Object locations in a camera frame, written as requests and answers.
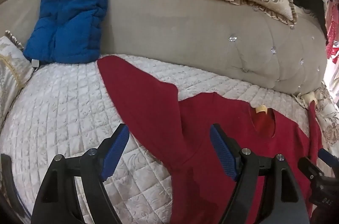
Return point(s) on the beige tufted sofa backrest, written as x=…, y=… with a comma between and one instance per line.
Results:
x=164, y=27

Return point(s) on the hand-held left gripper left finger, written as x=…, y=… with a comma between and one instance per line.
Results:
x=116, y=152

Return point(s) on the cream embroidered pillow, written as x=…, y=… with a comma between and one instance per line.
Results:
x=10, y=72

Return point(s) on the small white tag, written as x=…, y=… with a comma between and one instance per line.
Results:
x=35, y=63

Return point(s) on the white quilted sofa cover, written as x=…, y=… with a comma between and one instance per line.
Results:
x=66, y=112

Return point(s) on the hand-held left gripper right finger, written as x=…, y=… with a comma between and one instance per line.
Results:
x=222, y=149

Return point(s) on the blue quilted cushion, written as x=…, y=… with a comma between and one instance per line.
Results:
x=71, y=9

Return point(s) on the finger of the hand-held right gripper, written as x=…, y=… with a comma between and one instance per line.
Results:
x=308, y=168
x=326, y=155

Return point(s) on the red sweater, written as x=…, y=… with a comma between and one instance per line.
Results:
x=212, y=112

